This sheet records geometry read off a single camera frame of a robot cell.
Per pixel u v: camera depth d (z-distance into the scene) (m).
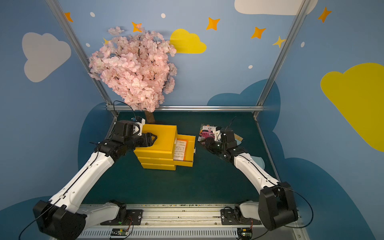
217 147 0.72
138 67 0.60
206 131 1.10
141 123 0.70
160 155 0.77
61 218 0.37
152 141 0.72
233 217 0.74
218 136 0.75
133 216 0.76
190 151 0.91
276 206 0.41
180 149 0.91
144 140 0.68
